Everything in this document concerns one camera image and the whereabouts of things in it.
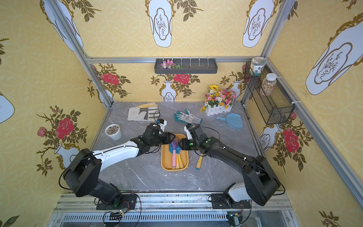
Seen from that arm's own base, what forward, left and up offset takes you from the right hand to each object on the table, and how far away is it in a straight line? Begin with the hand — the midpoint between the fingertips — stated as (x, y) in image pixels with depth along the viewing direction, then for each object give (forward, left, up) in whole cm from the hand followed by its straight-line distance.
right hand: (183, 141), depth 86 cm
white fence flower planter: (+30, -23, +4) cm, 38 cm away
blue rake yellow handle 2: (-2, +3, -7) cm, 8 cm away
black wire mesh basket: (+16, -52, +16) cm, 57 cm away
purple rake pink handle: (-1, +5, -3) cm, 6 cm away
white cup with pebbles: (+8, +48, -3) cm, 48 cm away
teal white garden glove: (+26, -1, -10) cm, 28 cm away
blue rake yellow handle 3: (-9, -10, -9) cm, 16 cm away
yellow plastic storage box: (-6, -1, -10) cm, 12 cm away
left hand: (+4, +9, +1) cm, 10 cm away
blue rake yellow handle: (-2, +8, -9) cm, 12 cm away
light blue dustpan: (+27, -37, -12) cm, 47 cm away
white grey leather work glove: (+30, +29, -9) cm, 43 cm away
